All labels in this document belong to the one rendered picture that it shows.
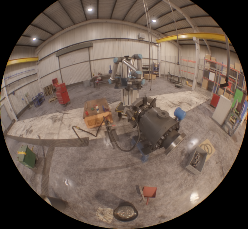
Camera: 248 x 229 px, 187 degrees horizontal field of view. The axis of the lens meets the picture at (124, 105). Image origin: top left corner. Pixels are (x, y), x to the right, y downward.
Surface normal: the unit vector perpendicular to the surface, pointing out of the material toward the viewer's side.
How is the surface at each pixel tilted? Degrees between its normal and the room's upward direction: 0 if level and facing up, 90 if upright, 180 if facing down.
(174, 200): 0
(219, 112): 90
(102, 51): 90
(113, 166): 0
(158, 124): 35
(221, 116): 90
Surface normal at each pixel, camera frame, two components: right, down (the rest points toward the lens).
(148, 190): -0.04, -0.86
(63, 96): 0.97, 0.09
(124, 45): 0.27, 0.48
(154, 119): -0.54, -0.61
